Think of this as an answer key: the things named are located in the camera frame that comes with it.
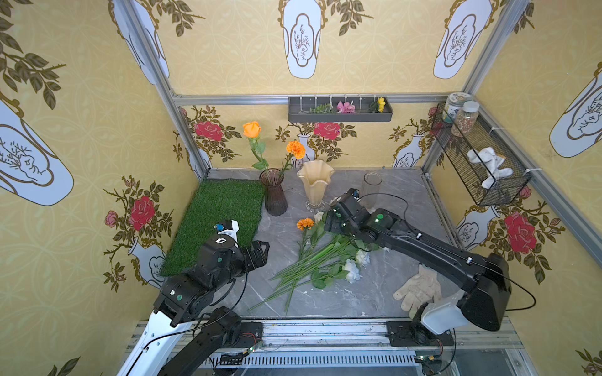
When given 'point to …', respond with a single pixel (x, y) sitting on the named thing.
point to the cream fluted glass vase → (316, 175)
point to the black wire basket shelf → (505, 190)
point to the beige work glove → (418, 290)
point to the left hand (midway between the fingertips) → (249, 246)
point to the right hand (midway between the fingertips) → (338, 217)
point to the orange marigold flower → (297, 149)
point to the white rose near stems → (353, 273)
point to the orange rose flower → (252, 130)
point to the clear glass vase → (371, 186)
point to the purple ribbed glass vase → (275, 198)
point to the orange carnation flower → (306, 222)
